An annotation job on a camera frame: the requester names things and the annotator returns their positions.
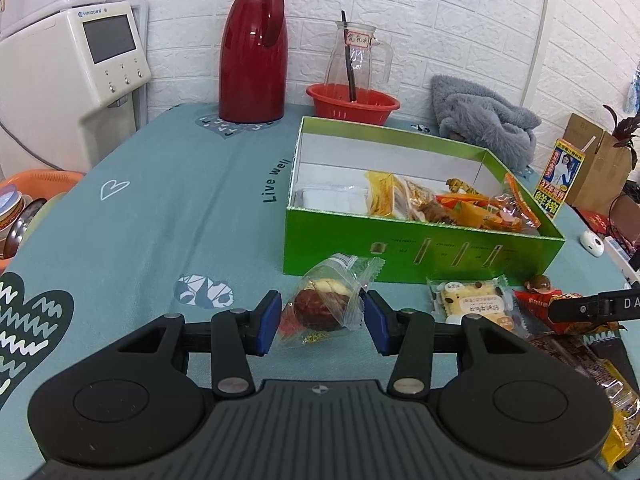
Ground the white dispenser with screen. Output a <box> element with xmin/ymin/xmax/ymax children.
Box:
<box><xmin>0</xmin><ymin>1</ymin><xmax>153</xmax><ymax>176</ymax></box>

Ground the black stirring stick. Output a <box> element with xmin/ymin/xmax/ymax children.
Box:
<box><xmin>341</xmin><ymin>10</ymin><xmax>357</xmax><ymax>104</ymax></box>

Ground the clear brown snack packet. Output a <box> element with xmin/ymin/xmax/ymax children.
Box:
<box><xmin>400</xmin><ymin>177</ymin><xmax>444</xmax><ymax>222</ymax></box>

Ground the white wall cable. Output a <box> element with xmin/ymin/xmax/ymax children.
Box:
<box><xmin>520</xmin><ymin>0</ymin><xmax>554</xmax><ymax>109</ymax></box>

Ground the green cardboard box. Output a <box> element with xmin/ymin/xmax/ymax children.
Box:
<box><xmin>282</xmin><ymin>116</ymin><xmax>566</xmax><ymax>285</ymax></box>

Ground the small orange barcode packet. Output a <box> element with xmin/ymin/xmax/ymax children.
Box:
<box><xmin>477</xmin><ymin>205</ymin><xmax>526</xmax><ymax>232</ymax></box>

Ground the clear orange-edged snack packet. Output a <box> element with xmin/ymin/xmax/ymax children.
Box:
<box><xmin>502</xmin><ymin>172</ymin><xmax>544</xmax><ymax>231</ymax></box>

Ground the red booklet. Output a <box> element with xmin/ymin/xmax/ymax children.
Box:
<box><xmin>582</xmin><ymin>210</ymin><xmax>621</xmax><ymax>234</ymax></box>

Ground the bowl with blue lid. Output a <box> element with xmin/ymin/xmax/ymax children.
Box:
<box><xmin>0</xmin><ymin>191</ymin><xmax>26</xmax><ymax>234</ymax></box>

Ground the small white round device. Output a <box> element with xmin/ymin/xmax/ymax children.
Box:
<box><xmin>580</xmin><ymin>230</ymin><xmax>606</xmax><ymax>257</ymax></box>

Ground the teal printed tablecloth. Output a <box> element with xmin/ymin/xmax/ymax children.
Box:
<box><xmin>0</xmin><ymin>102</ymin><xmax>640</xmax><ymax>480</ymax></box>

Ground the metal pot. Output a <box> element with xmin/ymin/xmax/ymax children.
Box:
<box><xmin>5</xmin><ymin>199</ymin><xmax>49</xmax><ymax>259</ymax></box>

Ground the yellow white cake packet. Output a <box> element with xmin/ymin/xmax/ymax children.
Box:
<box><xmin>426</xmin><ymin>275</ymin><xmax>522</xmax><ymax>334</ymax></box>

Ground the grey fluffy cloth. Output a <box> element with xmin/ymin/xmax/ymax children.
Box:
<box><xmin>431</xmin><ymin>75</ymin><xmax>544</xmax><ymax>171</ymax></box>

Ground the yellow stick snack packet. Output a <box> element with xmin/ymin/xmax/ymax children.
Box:
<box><xmin>364</xmin><ymin>170</ymin><xmax>411</xmax><ymax>219</ymax></box>

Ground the red thermos jug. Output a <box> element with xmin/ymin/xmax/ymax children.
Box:
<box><xmin>218</xmin><ymin>0</ymin><xmax>290</xmax><ymax>125</ymax></box>

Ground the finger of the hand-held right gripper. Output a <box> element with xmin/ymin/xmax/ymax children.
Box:
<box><xmin>547</xmin><ymin>296</ymin><xmax>609</xmax><ymax>322</ymax></box>

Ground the yellow puffy snack packet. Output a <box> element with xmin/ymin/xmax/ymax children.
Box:
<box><xmin>445</xmin><ymin>177</ymin><xmax>484</xmax><ymax>197</ymax></box>

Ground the purple leaf plant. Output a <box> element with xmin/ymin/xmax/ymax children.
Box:
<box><xmin>602</xmin><ymin>105</ymin><xmax>640</xmax><ymax>152</ymax></box>

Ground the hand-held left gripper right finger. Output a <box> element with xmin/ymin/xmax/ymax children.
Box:
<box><xmin>362</xmin><ymin>290</ymin><xmax>526</xmax><ymax>396</ymax></box>

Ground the yellow juice carton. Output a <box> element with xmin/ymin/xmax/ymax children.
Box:
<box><xmin>534</xmin><ymin>138</ymin><xmax>586</xmax><ymax>220</ymax></box>

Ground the orange plastic basin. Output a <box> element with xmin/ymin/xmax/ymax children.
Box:
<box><xmin>0</xmin><ymin>171</ymin><xmax>86</xmax><ymax>271</ymax></box>

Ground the brown cardboard box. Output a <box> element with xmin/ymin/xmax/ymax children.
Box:
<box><xmin>564</xmin><ymin>112</ymin><xmax>634</xmax><ymax>211</ymax></box>

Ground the glass pitcher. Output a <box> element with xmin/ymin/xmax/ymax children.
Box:
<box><xmin>324</xmin><ymin>21</ymin><xmax>394</xmax><ymax>92</ymax></box>

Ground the red plastic basket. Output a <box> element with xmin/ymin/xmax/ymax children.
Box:
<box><xmin>306</xmin><ymin>83</ymin><xmax>401</xmax><ymax>128</ymax></box>

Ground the clear brown cake packet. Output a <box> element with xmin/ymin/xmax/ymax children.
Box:
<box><xmin>277</xmin><ymin>255</ymin><xmax>384</xmax><ymax>349</ymax></box>

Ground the red orange snack packet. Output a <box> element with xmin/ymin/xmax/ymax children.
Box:
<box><xmin>514</xmin><ymin>287</ymin><xmax>626</xmax><ymax>337</ymax></box>

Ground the dark label peanut packet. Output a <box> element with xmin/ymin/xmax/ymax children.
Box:
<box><xmin>527</xmin><ymin>334</ymin><xmax>640</xmax><ymax>411</ymax></box>

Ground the white power strip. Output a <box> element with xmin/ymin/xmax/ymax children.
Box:
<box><xmin>602</xmin><ymin>237</ymin><xmax>640</xmax><ymax>281</ymax></box>

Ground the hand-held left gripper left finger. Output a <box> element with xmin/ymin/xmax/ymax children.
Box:
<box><xmin>117</xmin><ymin>290</ymin><xmax>283</xmax><ymax>396</ymax></box>

